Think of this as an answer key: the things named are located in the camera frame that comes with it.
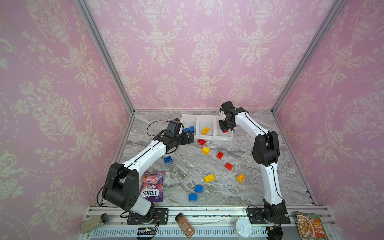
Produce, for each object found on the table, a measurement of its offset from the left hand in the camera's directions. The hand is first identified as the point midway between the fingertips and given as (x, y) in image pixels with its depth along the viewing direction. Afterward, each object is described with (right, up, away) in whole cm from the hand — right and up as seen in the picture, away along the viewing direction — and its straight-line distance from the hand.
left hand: (188, 138), depth 87 cm
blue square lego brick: (+2, +5, +19) cm, 19 cm away
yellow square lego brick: (+11, -9, +9) cm, 16 cm away
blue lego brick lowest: (+3, -32, -6) cm, 33 cm away
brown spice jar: (+1, -40, -20) cm, 45 cm away
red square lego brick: (+20, -12, +9) cm, 25 cm away
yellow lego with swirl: (+29, -22, -4) cm, 37 cm away
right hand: (+24, +7, +15) cm, 29 cm away
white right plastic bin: (+20, +1, +13) cm, 24 cm away
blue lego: (-3, +4, +23) cm, 23 cm away
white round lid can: (+25, -38, -21) cm, 50 cm away
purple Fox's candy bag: (-19, -26, -6) cm, 33 cm away
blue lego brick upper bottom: (+6, -28, -3) cm, 29 cm away
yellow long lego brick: (+11, +3, +19) cm, 22 cm away
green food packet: (+58, -41, -16) cm, 73 cm away
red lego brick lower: (+25, -18, +5) cm, 31 cm away
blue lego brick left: (-13, -14, +5) cm, 20 cm away
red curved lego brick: (+9, -4, +15) cm, 18 cm away
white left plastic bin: (-1, +11, +26) cm, 28 cm away
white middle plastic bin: (+12, +10, +23) cm, 28 cm away
